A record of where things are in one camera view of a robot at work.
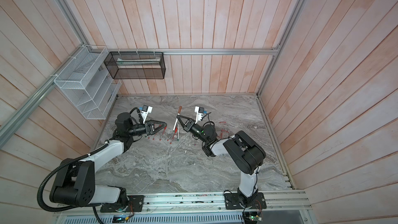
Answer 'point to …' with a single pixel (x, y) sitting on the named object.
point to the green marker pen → (178, 133)
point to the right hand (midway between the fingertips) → (176, 117)
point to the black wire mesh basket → (136, 65)
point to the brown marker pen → (180, 108)
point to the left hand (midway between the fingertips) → (165, 126)
